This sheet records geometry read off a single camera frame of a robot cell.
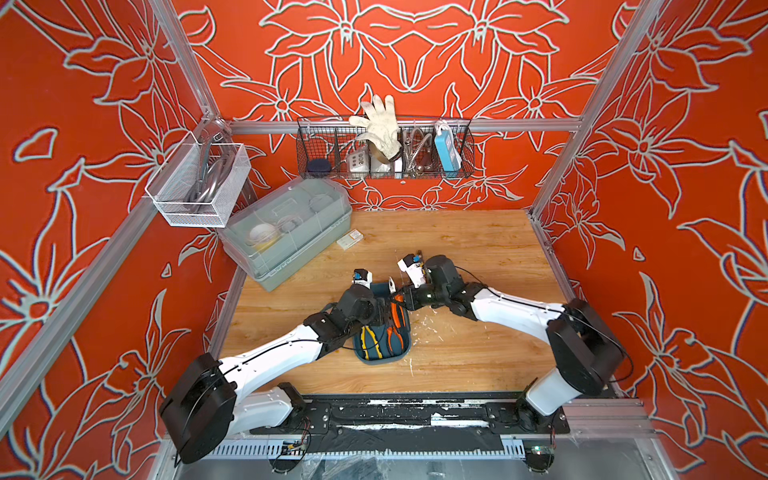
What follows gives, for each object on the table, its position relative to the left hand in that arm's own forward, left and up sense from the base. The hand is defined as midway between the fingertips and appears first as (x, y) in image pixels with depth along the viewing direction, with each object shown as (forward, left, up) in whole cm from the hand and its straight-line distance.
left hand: (384, 301), depth 82 cm
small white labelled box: (+30, +15, -9) cm, 35 cm away
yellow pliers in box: (-8, +5, -10) cm, 14 cm away
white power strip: (+39, +11, +19) cm, 45 cm away
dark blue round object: (+41, +25, +16) cm, 50 cm away
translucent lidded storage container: (+22, +32, +6) cm, 39 cm away
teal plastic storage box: (-5, +1, -9) cm, 11 cm away
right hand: (0, -1, +1) cm, 1 cm away
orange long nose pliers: (-4, -2, -9) cm, 10 cm away
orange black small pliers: (-3, -4, -1) cm, 5 cm away
